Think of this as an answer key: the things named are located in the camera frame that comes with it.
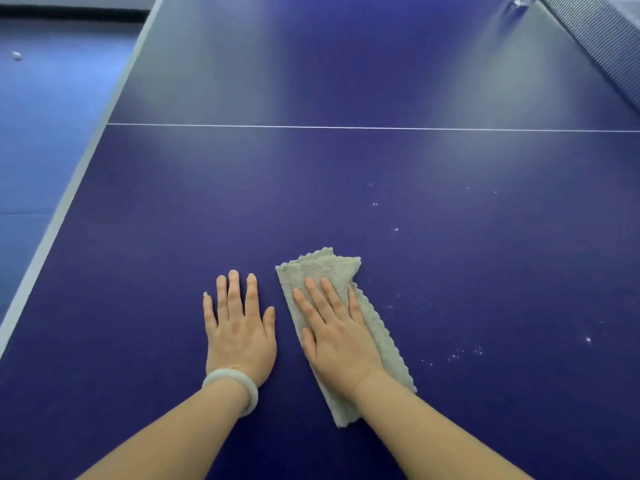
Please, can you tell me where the blue table net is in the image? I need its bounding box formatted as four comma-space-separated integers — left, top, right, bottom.
542, 0, 640, 113

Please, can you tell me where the white jade bangle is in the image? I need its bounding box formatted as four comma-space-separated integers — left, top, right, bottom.
201, 368, 259, 418

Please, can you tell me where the grey cleaning cloth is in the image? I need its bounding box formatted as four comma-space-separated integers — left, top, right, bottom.
275, 247, 417, 429

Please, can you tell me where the person's right hand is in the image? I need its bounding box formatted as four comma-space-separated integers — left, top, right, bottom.
292, 277, 386, 401

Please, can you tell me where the person's left forearm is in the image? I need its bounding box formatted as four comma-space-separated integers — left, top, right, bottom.
75, 377, 250, 480

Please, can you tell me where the person's right forearm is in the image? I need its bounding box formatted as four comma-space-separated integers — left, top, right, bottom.
352, 370, 536, 480

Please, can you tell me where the person's left hand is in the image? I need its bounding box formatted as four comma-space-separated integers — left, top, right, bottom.
202, 269, 277, 388

